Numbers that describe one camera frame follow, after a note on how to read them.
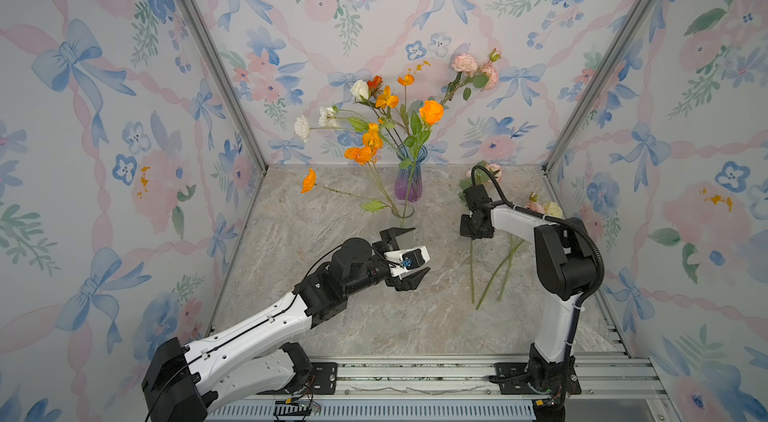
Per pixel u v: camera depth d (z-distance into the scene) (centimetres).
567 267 53
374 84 85
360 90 82
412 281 62
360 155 71
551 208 101
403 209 86
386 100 86
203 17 81
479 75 91
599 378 77
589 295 52
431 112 76
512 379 73
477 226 85
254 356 47
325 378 74
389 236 63
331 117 80
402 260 56
